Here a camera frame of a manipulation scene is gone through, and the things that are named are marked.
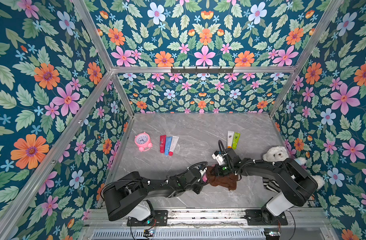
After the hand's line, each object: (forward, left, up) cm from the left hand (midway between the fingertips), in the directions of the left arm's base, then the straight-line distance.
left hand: (205, 182), depth 84 cm
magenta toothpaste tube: (+29, +26, 0) cm, 39 cm away
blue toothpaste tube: (+30, +22, +1) cm, 37 cm away
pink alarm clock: (+31, +40, +1) cm, 50 cm away
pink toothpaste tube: (+3, 0, 0) cm, 3 cm away
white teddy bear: (+10, -44, +9) cm, 46 cm away
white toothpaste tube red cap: (+32, +18, -1) cm, 37 cm away
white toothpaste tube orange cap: (+29, -21, 0) cm, 36 cm away
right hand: (+6, -5, +1) cm, 8 cm away
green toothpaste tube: (+27, -24, +1) cm, 36 cm away
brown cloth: (-2, -13, +5) cm, 14 cm away
